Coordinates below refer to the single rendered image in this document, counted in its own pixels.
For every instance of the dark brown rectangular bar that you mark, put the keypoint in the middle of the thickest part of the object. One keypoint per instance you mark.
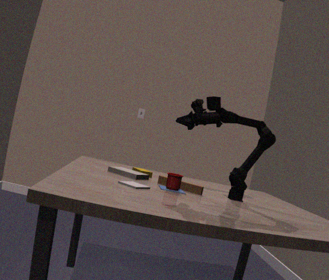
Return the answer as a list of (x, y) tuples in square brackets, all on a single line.
[(190, 187)]

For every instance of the yellow rectangular block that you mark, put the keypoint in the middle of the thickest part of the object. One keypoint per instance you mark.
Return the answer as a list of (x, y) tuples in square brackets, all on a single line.
[(143, 171)]

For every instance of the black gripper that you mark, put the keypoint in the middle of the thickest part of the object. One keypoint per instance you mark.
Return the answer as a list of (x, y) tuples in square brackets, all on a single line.
[(191, 120)]

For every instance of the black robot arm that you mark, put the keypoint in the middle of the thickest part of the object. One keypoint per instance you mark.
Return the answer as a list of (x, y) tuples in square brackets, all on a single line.
[(267, 139)]

